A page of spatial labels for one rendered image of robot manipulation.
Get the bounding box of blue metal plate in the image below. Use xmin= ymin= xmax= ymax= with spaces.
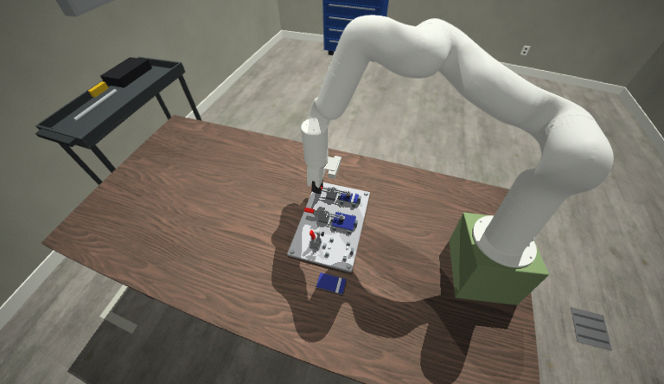
xmin=332 ymin=212 xmax=356 ymax=232

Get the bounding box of blue rectangular block with white slot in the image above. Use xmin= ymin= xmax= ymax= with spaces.
xmin=340 ymin=193 xmax=359 ymax=206

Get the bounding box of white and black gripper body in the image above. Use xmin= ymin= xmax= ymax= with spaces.
xmin=307 ymin=166 xmax=326 ymax=188

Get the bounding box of blue rectangular block with white band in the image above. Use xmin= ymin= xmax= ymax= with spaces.
xmin=316 ymin=273 xmax=346 ymax=294

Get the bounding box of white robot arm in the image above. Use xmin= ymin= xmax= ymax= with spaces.
xmin=301 ymin=16 xmax=614 ymax=268

